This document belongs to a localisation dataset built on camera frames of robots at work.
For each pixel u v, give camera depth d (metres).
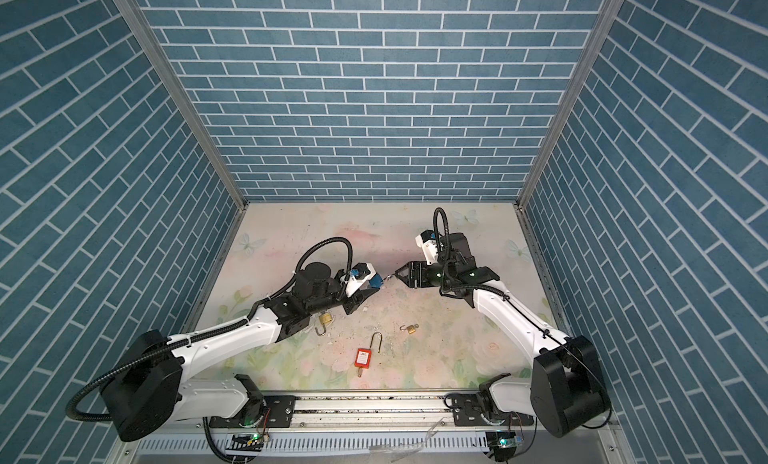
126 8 0.71
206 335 0.48
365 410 0.76
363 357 0.81
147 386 0.40
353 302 0.70
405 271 0.76
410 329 0.88
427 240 0.75
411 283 0.74
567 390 0.41
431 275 0.72
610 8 0.72
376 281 0.77
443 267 0.64
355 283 0.67
